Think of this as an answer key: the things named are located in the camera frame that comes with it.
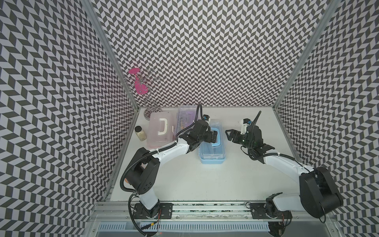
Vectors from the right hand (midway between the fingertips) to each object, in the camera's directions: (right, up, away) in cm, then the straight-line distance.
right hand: (230, 134), depth 87 cm
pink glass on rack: (-61, +32, +21) cm, 72 cm away
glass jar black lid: (-56, 0, +6) cm, 56 cm away
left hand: (-12, +1, 0) cm, 12 cm away
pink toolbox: (-42, +2, +2) cm, 42 cm away
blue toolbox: (-10, -11, -2) cm, 15 cm away
